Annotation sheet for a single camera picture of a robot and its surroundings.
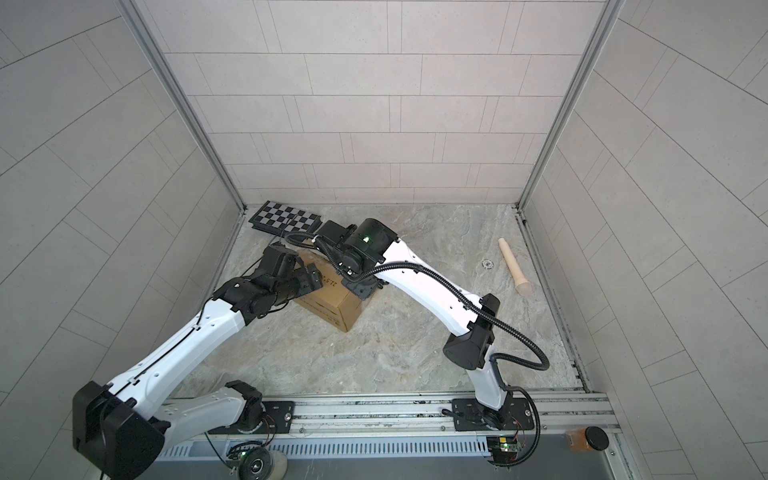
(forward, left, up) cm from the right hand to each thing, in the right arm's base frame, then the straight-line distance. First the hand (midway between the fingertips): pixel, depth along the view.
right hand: (366, 286), depth 71 cm
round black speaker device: (-32, +21, -10) cm, 39 cm away
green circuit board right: (-32, -30, -23) cm, 49 cm away
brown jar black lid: (-31, -45, -14) cm, 56 cm away
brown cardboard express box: (-1, +8, -5) cm, 10 cm away
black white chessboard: (+40, +34, -15) cm, 55 cm away
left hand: (+7, +13, -6) cm, 16 cm away
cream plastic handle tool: (+8, -46, -19) cm, 51 cm away
